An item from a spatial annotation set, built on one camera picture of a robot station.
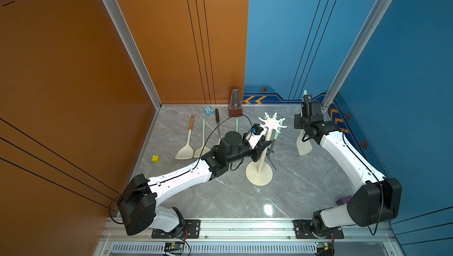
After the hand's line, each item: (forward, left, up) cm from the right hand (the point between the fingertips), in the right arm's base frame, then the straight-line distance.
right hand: (302, 116), depth 84 cm
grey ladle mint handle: (-17, +17, +2) cm, 24 cm away
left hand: (-16, +19, +5) cm, 26 cm away
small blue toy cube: (+24, +50, -20) cm, 59 cm away
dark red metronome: (+21, +32, -15) cm, 41 cm away
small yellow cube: (-12, +75, -20) cm, 78 cm away
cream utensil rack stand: (-19, +21, -23) cm, 36 cm away
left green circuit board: (-49, +58, -26) cm, 80 cm away
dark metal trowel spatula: (+18, +44, -20) cm, 52 cm away
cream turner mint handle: (-10, -2, -11) cm, 15 cm away
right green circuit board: (-49, -3, -24) cm, 55 cm away
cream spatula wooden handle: (-6, +60, -24) cm, 64 cm away
